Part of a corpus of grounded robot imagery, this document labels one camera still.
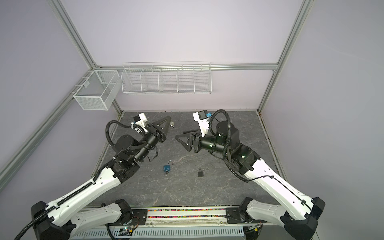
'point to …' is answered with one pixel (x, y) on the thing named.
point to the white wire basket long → (167, 78)
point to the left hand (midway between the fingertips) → (172, 120)
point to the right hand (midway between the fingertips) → (179, 137)
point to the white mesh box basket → (99, 91)
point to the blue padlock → (167, 167)
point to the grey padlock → (200, 174)
